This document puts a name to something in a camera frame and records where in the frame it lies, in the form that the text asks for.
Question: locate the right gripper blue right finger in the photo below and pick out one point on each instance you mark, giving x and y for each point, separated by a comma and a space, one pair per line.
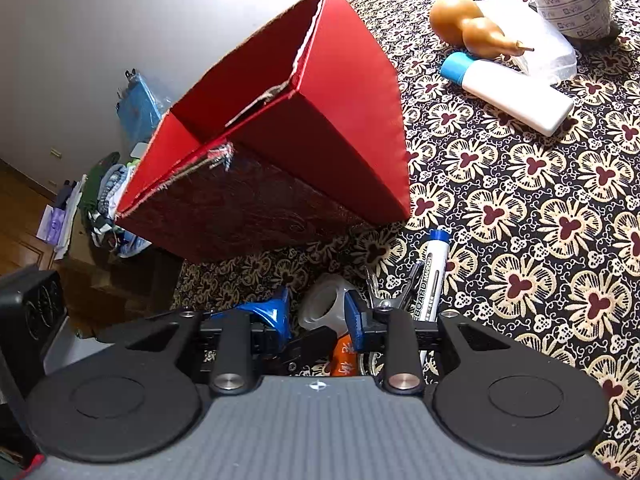
365, 326

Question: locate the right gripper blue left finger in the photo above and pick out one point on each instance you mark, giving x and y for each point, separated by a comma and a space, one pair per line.
271, 315

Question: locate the orange rectangular case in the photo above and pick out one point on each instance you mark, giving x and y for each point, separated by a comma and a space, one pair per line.
344, 359

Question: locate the clear tape roll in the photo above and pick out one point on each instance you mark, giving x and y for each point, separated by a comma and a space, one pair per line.
324, 305

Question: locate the white board marker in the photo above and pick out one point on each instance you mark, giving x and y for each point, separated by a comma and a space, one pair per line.
434, 268

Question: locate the pile of folded clothes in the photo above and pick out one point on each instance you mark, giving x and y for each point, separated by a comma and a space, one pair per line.
101, 193

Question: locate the red cardboard box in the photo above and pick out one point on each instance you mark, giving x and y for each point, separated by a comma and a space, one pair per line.
295, 136

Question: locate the blue plastic bag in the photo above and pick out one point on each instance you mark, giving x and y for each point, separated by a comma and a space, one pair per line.
140, 107

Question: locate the white bottle blue cap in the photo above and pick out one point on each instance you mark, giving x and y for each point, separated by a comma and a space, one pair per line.
526, 99

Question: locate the brown gourd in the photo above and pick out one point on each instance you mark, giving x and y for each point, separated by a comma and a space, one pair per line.
462, 24

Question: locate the clear plastic box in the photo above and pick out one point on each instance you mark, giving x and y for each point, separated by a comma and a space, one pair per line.
553, 58

